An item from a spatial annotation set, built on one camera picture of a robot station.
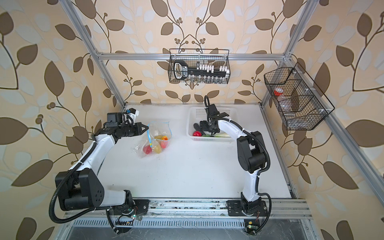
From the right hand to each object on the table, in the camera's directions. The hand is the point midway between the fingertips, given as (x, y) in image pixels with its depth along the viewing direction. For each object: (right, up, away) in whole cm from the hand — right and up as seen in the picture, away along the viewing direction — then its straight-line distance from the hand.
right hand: (205, 129), depth 95 cm
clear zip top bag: (-29, -6, -11) cm, 32 cm away
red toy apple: (-35, -12, -7) cm, 38 cm away
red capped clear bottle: (+39, +22, -15) cm, 47 cm away
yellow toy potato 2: (-30, -5, -1) cm, 31 cm away
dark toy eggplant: (-6, +1, +7) cm, 9 cm away
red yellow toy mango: (-26, -7, -5) cm, 27 cm away
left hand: (-34, +3, -12) cm, 36 cm away
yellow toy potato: (-29, -11, -8) cm, 32 cm away
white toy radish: (+11, -3, 0) cm, 11 cm away
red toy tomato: (-6, -3, +1) cm, 6 cm away
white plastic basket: (-6, +10, +13) cm, 17 cm away
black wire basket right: (+46, +14, -22) cm, 53 cm away
